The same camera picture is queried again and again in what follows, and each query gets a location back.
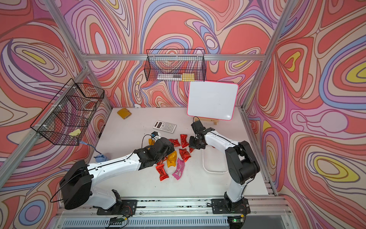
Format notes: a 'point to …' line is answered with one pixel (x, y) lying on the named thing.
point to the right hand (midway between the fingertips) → (193, 149)
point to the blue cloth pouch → (100, 158)
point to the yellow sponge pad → (124, 113)
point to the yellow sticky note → (76, 132)
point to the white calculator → (164, 126)
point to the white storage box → (214, 160)
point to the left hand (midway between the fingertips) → (175, 146)
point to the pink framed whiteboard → (212, 100)
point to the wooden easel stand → (215, 121)
